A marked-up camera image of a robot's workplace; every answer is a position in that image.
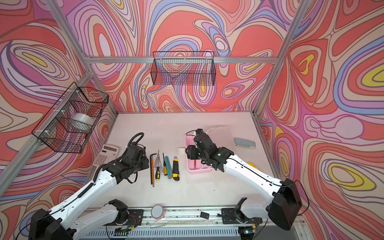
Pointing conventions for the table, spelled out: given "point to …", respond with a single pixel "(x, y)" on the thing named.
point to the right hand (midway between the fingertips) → (191, 153)
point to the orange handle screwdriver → (165, 167)
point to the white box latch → (181, 151)
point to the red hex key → (195, 164)
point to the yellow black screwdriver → (157, 173)
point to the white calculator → (108, 153)
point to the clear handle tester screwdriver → (161, 167)
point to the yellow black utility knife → (175, 169)
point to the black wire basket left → (68, 123)
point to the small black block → (204, 215)
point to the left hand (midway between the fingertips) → (148, 160)
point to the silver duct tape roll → (81, 122)
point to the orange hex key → (152, 171)
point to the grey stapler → (244, 143)
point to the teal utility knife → (169, 169)
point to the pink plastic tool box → (200, 167)
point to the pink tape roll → (158, 212)
